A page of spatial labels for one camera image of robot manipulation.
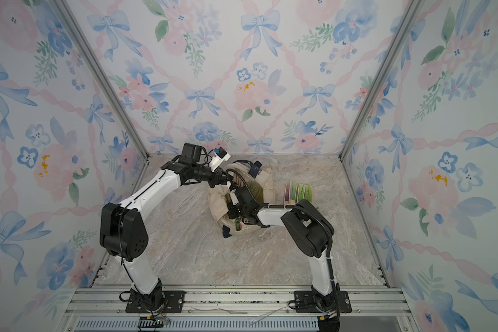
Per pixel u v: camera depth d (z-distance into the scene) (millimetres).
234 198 841
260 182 832
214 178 754
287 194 1032
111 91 907
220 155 750
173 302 736
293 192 1034
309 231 519
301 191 1023
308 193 1032
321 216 541
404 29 731
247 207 763
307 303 732
